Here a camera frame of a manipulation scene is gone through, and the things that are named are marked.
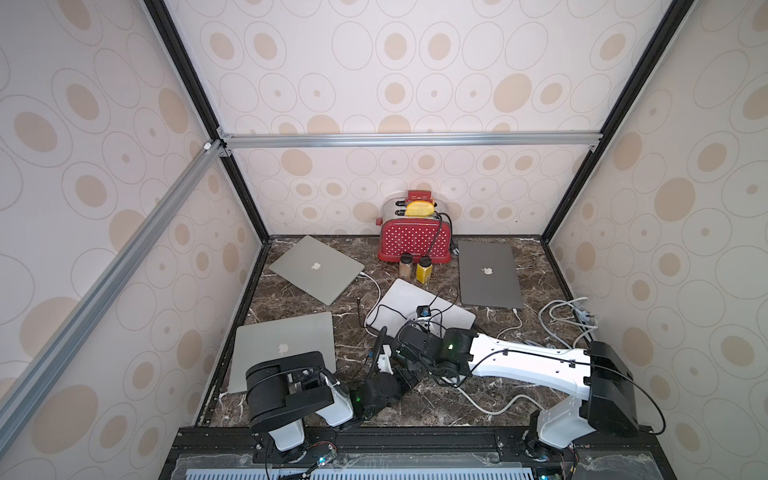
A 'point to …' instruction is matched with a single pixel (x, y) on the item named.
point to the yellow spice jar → (424, 269)
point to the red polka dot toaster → (419, 236)
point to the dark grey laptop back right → (488, 275)
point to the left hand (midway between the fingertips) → (430, 377)
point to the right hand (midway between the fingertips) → (412, 359)
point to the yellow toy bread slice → (420, 208)
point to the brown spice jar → (406, 266)
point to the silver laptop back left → (318, 269)
